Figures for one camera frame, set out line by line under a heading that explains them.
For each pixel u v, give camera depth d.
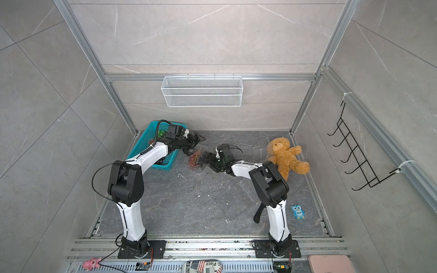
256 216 0.84
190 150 0.86
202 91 1.01
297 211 0.83
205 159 0.88
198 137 0.86
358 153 0.67
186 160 0.98
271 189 0.53
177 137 0.78
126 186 0.52
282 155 0.98
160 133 1.12
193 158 1.01
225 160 0.78
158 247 0.73
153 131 1.14
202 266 0.67
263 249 0.73
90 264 0.69
